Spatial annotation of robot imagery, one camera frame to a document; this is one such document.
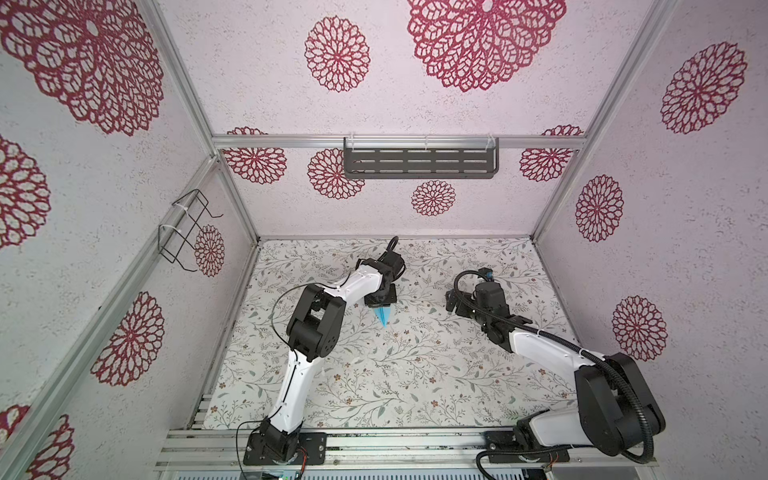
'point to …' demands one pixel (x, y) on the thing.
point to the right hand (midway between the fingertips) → (460, 292)
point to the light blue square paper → (383, 314)
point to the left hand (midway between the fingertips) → (382, 306)
